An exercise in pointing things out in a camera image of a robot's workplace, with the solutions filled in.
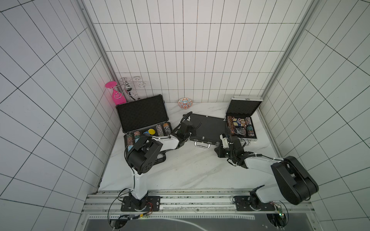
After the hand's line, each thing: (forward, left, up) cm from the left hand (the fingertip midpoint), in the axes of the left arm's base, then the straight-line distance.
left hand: (191, 130), depth 98 cm
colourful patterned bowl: (+29, +5, -2) cm, 29 cm away
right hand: (-11, -16, -2) cm, 19 cm away
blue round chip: (-3, +31, +2) cm, 31 cm away
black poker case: (+2, -12, -1) cm, 12 cm away
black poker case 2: (+6, +37, +5) cm, 38 cm away
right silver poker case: (+11, -35, -2) cm, 37 cm away
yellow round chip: (0, +28, -1) cm, 28 cm away
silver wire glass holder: (+18, +44, +22) cm, 52 cm away
